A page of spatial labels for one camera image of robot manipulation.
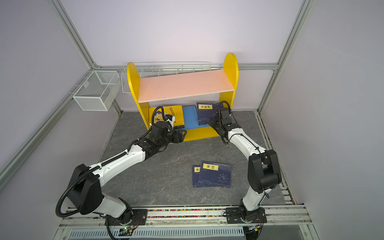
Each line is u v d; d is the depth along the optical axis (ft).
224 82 2.59
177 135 2.38
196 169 2.91
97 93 3.08
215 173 2.85
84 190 1.38
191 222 2.42
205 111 3.08
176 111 3.07
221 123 2.27
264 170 1.53
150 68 3.03
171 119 2.42
